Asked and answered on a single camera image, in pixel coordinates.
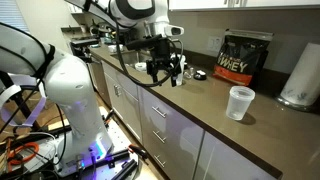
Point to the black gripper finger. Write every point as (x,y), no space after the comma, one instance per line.
(151,71)
(174,78)

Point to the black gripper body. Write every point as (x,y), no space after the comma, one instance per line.
(161,50)

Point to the clear shaker bottle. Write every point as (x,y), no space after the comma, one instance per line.
(182,68)

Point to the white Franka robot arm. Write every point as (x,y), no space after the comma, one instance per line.
(73,86)

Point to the white bowl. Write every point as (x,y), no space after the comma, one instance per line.
(141,66)

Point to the small clear glass item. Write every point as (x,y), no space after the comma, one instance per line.
(189,72)

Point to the steel kitchen sink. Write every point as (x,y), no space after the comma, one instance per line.
(131,56)

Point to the small black white lid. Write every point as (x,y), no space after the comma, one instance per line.
(200,75)

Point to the white mug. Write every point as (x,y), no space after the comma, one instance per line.
(115,48)

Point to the grey lower counter cabinet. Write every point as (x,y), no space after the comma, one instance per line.
(180,140)

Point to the dark kitchen appliance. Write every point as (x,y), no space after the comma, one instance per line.
(100,30)

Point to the small clear plastic cup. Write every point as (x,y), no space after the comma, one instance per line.
(239,102)

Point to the black whey protein bag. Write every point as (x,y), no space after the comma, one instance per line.
(241,56)

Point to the black orange clamp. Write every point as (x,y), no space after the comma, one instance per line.
(137,151)

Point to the white paper towel roll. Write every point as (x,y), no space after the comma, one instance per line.
(301,76)

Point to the window blind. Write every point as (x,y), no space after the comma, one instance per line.
(11,13)

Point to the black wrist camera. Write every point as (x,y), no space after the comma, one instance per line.
(141,43)

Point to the white wall outlet plate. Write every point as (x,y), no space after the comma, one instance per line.
(215,43)

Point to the white perforated base plate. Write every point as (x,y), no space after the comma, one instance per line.
(118,133)

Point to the black camera on stand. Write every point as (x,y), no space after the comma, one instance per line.
(83,45)

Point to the black aluminium rail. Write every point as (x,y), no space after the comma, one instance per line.
(126,168)

